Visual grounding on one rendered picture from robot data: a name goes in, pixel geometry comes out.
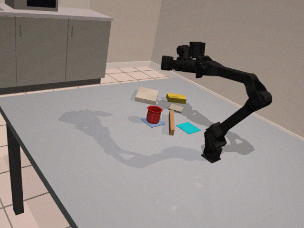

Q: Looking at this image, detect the wooden plank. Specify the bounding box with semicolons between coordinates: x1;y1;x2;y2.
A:
169;110;175;136

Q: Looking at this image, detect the yellow rectangular block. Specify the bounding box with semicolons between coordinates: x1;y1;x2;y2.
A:
166;93;187;104

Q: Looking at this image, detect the beige rectangular block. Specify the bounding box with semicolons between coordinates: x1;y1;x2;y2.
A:
135;87;159;105

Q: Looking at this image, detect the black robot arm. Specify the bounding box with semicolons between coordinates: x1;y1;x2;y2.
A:
177;42;272;163

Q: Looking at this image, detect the beige flat rectangular slab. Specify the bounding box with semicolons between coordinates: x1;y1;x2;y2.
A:
168;104;184;114

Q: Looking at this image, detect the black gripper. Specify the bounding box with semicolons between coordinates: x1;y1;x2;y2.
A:
161;56;190;72

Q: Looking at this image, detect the red cup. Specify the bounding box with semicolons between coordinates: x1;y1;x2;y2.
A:
146;105;162;124

